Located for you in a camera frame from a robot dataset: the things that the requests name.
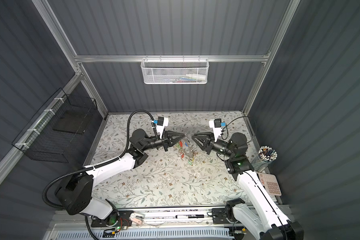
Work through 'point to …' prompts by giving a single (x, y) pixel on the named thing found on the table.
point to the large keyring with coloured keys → (187, 150)
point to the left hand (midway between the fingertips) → (185, 136)
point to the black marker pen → (189, 216)
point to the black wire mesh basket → (56, 133)
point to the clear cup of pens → (266, 154)
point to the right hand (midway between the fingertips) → (195, 139)
